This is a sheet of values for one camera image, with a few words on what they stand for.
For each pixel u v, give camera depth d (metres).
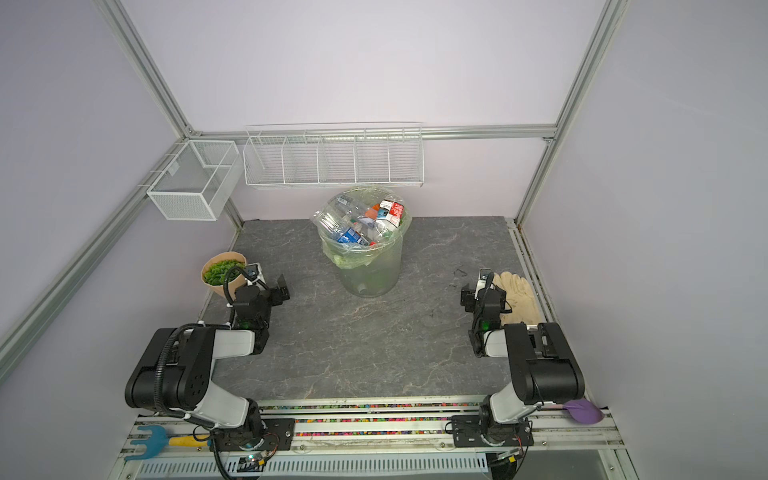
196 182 0.97
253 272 0.79
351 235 0.79
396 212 0.81
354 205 0.87
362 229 0.91
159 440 0.72
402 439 0.74
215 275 0.91
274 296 0.83
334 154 1.00
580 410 0.77
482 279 0.82
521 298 0.98
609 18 0.70
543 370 0.46
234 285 0.92
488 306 0.71
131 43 0.73
